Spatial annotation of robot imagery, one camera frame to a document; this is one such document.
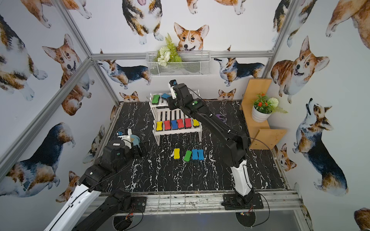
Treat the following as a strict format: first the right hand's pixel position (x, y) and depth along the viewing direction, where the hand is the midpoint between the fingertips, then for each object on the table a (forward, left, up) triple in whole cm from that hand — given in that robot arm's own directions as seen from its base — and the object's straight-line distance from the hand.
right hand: (174, 93), depth 82 cm
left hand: (-25, +16, -8) cm, 31 cm away
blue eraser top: (+1, +6, -2) cm, 6 cm away
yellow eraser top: (-22, +1, -32) cm, 39 cm away
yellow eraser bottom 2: (-8, -12, -17) cm, 23 cm away
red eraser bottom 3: (-7, -7, -19) cm, 21 cm away
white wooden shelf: (+2, +11, -19) cm, 22 cm away
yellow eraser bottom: (-10, +11, -18) cm, 23 cm away
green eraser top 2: (-24, -6, -31) cm, 40 cm away
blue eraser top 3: (-23, -11, -30) cm, 40 cm away
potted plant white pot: (-1, -54, -13) cm, 56 cm away
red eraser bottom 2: (-9, -2, -18) cm, 20 cm away
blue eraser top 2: (-23, -15, -31) cm, 41 cm away
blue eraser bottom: (-9, +2, -18) cm, 20 cm away
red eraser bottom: (-11, +6, -18) cm, 21 cm away
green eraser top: (-2, +11, -3) cm, 12 cm away
